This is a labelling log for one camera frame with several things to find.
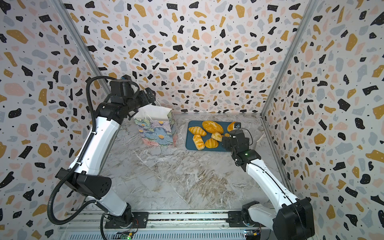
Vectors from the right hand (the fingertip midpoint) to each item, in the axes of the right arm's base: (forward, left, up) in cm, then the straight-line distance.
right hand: (231, 135), depth 82 cm
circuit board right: (-43, -9, -22) cm, 49 cm away
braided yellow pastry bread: (+7, +19, -18) cm, 27 cm away
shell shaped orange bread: (+7, +10, -18) cm, 22 cm away
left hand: (+10, +42, +21) cm, 48 cm away
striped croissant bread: (+17, +20, -18) cm, 31 cm away
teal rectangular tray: (+14, +14, -20) cm, 28 cm away
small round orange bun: (+21, -4, -19) cm, 29 cm away
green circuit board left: (-44, +51, -21) cm, 71 cm away
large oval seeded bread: (+19, +9, -16) cm, 26 cm away
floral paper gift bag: (+6, +42, +1) cm, 43 cm away
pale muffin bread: (+10, +6, -15) cm, 19 cm away
